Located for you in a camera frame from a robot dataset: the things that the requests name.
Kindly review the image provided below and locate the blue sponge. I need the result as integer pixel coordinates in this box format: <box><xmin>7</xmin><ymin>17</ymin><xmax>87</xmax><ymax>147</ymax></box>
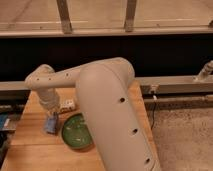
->
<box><xmin>44</xmin><ymin>116</ymin><xmax>55</xmax><ymax>134</ymax></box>

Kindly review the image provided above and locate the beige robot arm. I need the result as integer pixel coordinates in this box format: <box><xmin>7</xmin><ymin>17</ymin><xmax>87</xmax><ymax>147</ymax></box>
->
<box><xmin>25</xmin><ymin>57</ymin><xmax>161</xmax><ymax>171</ymax></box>

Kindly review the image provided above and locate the green ceramic bowl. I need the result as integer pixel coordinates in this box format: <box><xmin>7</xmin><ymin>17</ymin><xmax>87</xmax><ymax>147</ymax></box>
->
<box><xmin>61</xmin><ymin>113</ymin><xmax>93</xmax><ymax>150</ymax></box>

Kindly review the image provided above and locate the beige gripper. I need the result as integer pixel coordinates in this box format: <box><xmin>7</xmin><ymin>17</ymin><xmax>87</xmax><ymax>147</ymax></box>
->
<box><xmin>38</xmin><ymin>88</ymin><xmax>60</xmax><ymax>132</ymax></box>

